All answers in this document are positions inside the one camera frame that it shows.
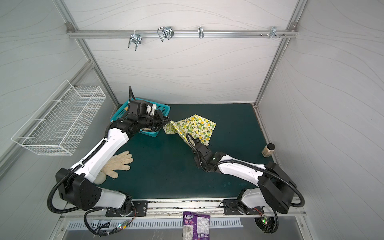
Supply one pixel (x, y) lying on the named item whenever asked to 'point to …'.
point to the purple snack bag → (195, 227)
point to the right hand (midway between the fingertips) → (202, 151)
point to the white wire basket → (57, 127)
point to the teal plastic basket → (165, 109)
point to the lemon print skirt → (200, 128)
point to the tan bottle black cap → (268, 150)
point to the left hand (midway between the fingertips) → (174, 116)
